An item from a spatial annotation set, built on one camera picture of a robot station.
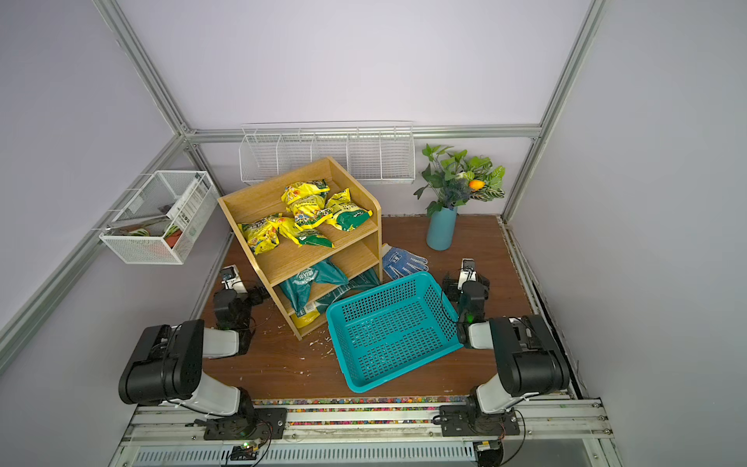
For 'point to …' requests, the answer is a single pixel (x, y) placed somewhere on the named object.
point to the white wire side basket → (194, 191)
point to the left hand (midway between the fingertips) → (249, 278)
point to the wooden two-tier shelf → (355, 252)
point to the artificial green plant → (453, 178)
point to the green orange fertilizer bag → (365, 281)
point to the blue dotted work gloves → (399, 263)
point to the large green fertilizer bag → (297, 287)
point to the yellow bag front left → (262, 233)
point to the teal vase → (442, 227)
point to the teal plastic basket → (392, 331)
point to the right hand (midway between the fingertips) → (463, 271)
